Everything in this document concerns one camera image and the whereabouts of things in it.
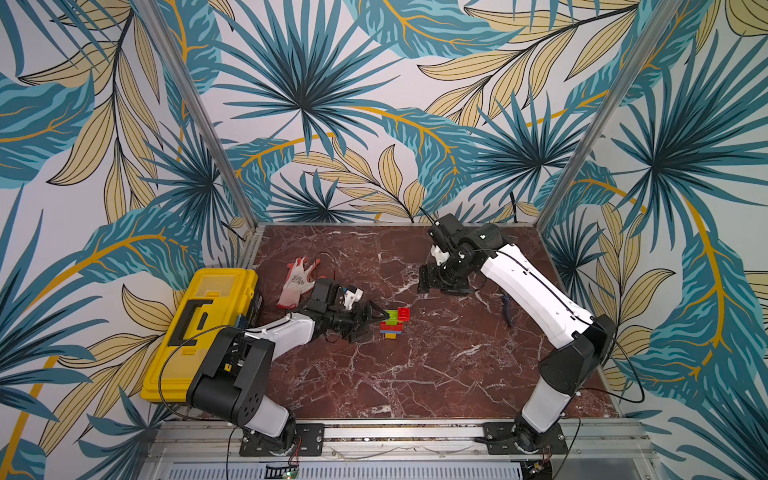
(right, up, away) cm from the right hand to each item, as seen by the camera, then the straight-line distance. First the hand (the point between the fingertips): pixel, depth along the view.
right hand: (429, 290), depth 77 cm
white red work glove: (-41, 0, +22) cm, 46 cm away
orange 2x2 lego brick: (-10, -15, +13) cm, 22 cm away
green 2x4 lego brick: (-9, -8, +5) cm, 13 cm away
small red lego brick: (-6, -7, +3) cm, 10 cm away
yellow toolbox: (-55, -2, +2) cm, 55 cm away
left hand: (-13, -11, +6) cm, 18 cm away
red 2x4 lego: (-12, -11, +8) cm, 18 cm away
